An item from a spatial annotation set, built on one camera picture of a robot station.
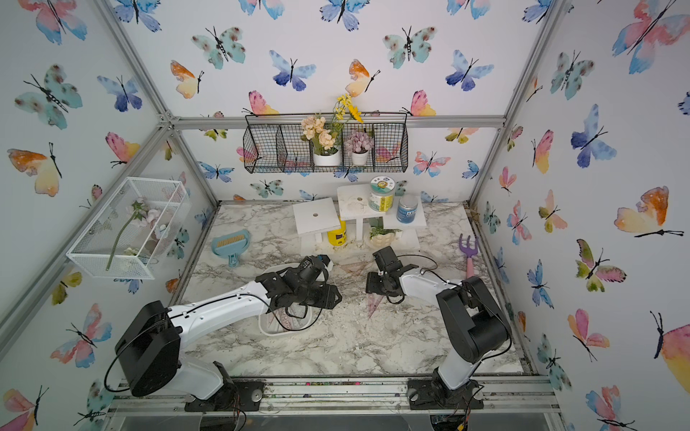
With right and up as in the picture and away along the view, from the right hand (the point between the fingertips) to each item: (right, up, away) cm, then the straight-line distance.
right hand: (375, 283), depth 94 cm
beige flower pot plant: (-17, +45, -1) cm, 48 cm away
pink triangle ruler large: (-7, +4, +7) cm, 11 cm away
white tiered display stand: (-4, +20, +5) cm, 21 cm away
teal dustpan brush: (-55, +12, +11) cm, 57 cm away
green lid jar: (+1, +29, -11) cm, 32 cm away
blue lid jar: (+10, +26, -5) cm, 28 cm away
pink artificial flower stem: (-66, +24, -20) cm, 73 cm away
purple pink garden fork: (+37, +10, +11) cm, 40 cm away
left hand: (-11, -2, -12) cm, 17 cm away
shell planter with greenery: (+3, +16, +5) cm, 17 cm away
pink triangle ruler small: (0, -5, -1) cm, 6 cm away
